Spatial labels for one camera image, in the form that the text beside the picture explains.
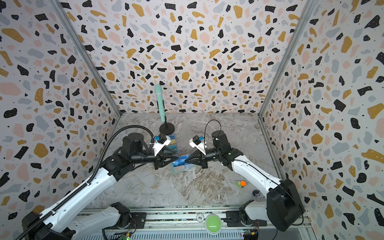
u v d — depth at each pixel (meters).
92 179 0.46
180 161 0.70
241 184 0.84
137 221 0.73
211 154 0.66
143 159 0.59
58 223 0.38
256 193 0.80
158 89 0.89
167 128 1.11
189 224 0.73
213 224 0.72
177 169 0.92
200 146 0.64
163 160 0.61
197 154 0.67
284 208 0.41
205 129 1.15
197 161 0.68
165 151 0.67
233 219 0.73
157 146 0.59
